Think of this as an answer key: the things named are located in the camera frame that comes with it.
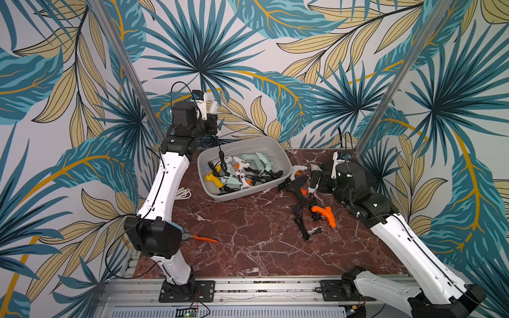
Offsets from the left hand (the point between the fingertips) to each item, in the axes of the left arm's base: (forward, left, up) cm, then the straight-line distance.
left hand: (212, 117), depth 75 cm
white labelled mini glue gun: (-1, -10, -37) cm, 38 cm away
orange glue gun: (-20, -50, -36) cm, 65 cm away
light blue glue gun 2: (+8, -23, -35) cm, 42 cm away
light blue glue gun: (-4, -4, -36) cm, 36 cm away
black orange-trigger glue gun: (-5, -38, -38) cm, 54 cm away
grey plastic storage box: (+3, -3, -34) cm, 35 cm away
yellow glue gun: (-1, +7, -37) cm, 38 cm away
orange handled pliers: (-31, +13, -39) cm, 52 cm away
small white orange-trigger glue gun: (+6, -39, -39) cm, 55 cm away
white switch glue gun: (+7, -9, -35) cm, 37 cm away
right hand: (-18, -41, -11) cm, 46 cm away
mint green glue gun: (+12, -15, -35) cm, 40 cm away
